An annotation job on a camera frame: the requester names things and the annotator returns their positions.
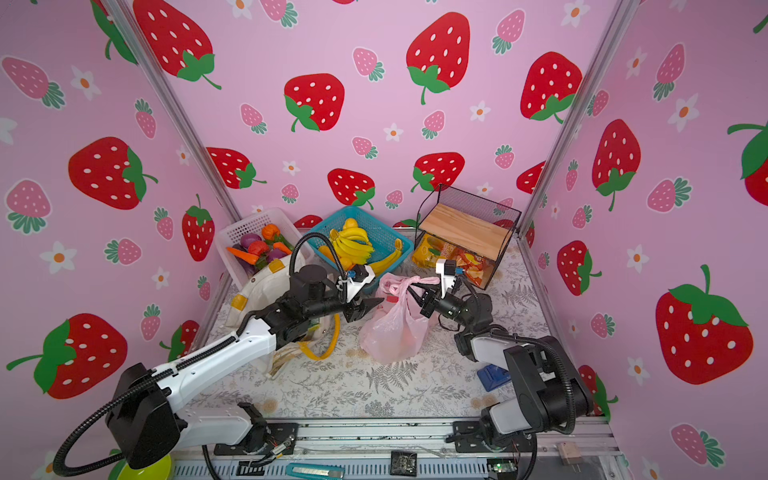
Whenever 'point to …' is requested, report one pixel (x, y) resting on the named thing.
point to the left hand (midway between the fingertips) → (377, 288)
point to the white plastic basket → (254, 224)
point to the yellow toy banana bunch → (352, 244)
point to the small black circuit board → (403, 463)
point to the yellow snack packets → (427, 251)
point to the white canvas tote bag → (261, 289)
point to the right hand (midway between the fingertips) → (404, 285)
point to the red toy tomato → (257, 247)
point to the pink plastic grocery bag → (396, 328)
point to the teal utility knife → (315, 471)
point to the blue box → (492, 376)
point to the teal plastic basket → (380, 237)
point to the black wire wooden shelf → (472, 231)
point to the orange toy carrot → (246, 257)
